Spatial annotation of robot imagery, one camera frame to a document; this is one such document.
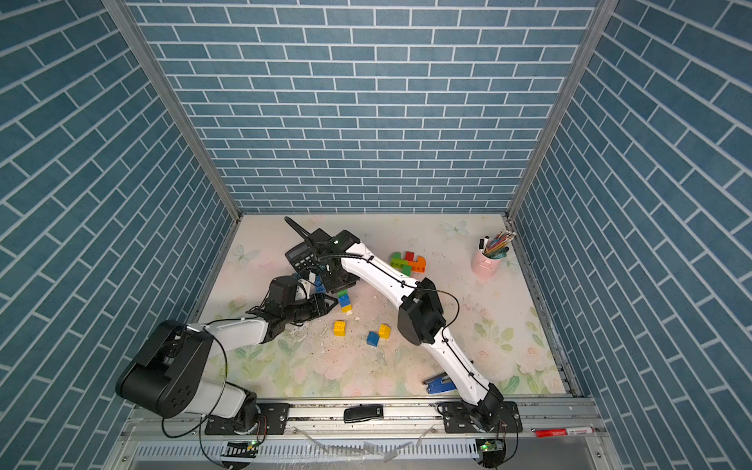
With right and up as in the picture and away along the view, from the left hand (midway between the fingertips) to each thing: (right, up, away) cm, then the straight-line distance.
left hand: (340, 304), depth 89 cm
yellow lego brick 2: (0, -7, -3) cm, 7 cm away
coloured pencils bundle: (+50, +18, +5) cm, 54 cm away
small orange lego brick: (+27, +13, +16) cm, 34 cm away
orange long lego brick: (+25, +11, +13) cm, 30 cm away
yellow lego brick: (+1, -2, +4) cm, 5 cm away
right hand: (-1, +4, 0) cm, 5 cm away
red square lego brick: (+23, +14, +16) cm, 31 cm away
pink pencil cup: (+47, +12, +7) cm, 49 cm away
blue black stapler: (+29, -19, -10) cm, 36 cm away
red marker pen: (+56, -28, -17) cm, 65 cm away
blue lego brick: (+1, +1, 0) cm, 2 cm away
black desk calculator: (-16, +14, +16) cm, 27 cm away
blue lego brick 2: (+10, -9, -3) cm, 14 cm away
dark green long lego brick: (+1, +4, -3) cm, 5 cm away
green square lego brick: (+18, +14, +17) cm, 28 cm away
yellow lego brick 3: (+14, -8, -1) cm, 16 cm away
